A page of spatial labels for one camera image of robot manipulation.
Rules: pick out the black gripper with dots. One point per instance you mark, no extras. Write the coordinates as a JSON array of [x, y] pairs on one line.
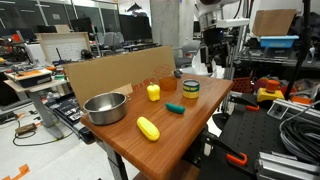
[[215, 46]]

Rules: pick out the green yellow labelled tin can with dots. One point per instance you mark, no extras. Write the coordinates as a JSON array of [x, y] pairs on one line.
[[191, 88]]

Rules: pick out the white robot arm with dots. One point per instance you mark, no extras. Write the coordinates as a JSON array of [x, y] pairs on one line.
[[213, 13]]

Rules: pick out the grey office chair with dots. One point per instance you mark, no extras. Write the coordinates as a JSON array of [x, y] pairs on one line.
[[186, 53]]

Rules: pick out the small grey metal object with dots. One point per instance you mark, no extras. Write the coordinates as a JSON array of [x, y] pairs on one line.
[[177, 73]]

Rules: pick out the red plastic crate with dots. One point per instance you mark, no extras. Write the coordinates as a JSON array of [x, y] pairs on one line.
[[241, 85]]

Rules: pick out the grey concrete pillar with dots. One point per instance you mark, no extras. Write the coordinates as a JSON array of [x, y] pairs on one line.
[[166, 23]]

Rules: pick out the plain brown cardboard box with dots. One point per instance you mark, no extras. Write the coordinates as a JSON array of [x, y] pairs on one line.
[[273, 21]]

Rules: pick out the blue plastic bin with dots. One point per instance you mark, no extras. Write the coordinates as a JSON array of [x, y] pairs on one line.
[[278, 41]]

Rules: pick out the black clamp with orange tip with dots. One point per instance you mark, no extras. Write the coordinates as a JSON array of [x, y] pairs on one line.
[[233, 155], [245, 103]]

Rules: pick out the yellow emergency stop red button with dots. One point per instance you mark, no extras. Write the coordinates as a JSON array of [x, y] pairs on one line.
[[270, 91]]

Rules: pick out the teal toy cucumber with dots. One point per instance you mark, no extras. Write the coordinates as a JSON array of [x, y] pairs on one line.
[[175, 108]]

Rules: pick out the yellow toy bell pepper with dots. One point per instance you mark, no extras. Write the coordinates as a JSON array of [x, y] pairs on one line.
[[153, 92]]

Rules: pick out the large black computer monitor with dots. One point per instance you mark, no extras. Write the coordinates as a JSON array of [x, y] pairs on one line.
[[135, 27]]

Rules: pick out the black vertical pole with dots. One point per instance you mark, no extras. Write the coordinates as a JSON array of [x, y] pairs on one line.
[[298, 50]]

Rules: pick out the black perforated breadboard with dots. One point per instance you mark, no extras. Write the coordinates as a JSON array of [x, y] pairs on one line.
[[253, 136]]

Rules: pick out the large brown cardboard sheet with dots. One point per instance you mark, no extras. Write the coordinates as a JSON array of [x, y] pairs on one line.
[[113, 71]]

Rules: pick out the yellow toy corn cob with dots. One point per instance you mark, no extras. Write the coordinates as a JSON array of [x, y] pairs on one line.
[[148, 128]]

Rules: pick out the stainless steel cooking pot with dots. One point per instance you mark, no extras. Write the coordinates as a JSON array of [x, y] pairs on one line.
[[106, 108]]

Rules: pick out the small black computer monitor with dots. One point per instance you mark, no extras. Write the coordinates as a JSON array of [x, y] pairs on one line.
[[81, 25]]

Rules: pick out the grey standing desk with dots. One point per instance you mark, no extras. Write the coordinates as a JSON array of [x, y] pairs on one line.
[[36, 100]]

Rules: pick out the black tool case orange lid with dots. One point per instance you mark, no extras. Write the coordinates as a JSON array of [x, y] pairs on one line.
[[30, 77]]

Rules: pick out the silver aluminium extrusion rail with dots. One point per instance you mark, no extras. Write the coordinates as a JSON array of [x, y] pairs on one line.
[[286, 166]]

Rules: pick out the white pegboard with wooden frame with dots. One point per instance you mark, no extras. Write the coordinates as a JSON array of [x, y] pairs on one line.
[[63, 46]]

